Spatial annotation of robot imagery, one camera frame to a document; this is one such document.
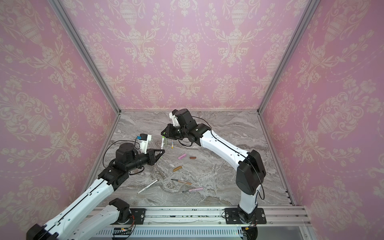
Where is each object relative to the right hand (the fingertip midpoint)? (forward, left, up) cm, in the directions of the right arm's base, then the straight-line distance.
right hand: (161, 133), depth 76 cm
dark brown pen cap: (-1, -15, -26) cm, 30 cm away
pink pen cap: (0, -8, -25) cm, 27 cm away
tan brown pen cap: (-8, -5, -26) cm, 27 cm away
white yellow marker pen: (+9, -2, -25) cm, 27 cm away
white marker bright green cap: (-18, +11, -25) cm, 33 cm away
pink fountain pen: (-20, -14, -26) cm, 36 cm away
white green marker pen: (-4, -1, -2) cm, 5 cm away
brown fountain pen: (-16, -9, -26) cm, 31 cm away
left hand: (-8, -2, -5) cm, 10 cm away
